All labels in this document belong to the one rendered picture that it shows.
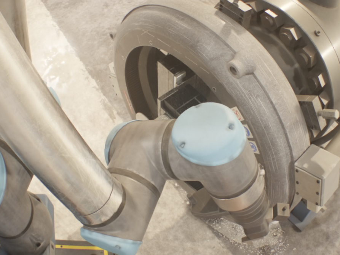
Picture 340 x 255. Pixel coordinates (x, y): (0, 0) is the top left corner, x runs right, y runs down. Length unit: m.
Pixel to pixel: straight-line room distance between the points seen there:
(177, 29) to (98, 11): 1.84
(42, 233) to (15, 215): 0.12
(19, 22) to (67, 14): 2.21
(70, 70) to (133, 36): 1.23
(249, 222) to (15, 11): 0.54
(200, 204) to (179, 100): 0.32
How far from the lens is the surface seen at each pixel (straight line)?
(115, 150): 0.62
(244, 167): 0.56
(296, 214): 1.66
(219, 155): 0.52
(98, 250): 1.27
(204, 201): 0.68
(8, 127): 0.40
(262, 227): 0.72
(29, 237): 0.83
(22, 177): 0.74
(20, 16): 0.56
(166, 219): 1.64
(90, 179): 0.46
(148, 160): 0.58
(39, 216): 0.84
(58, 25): 2.68
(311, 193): 0.87
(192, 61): 0.87
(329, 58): 1.12
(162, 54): 1.25
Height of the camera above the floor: 1.50
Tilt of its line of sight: 53 degrees down
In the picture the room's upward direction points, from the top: 2 degrees counter-clockwise
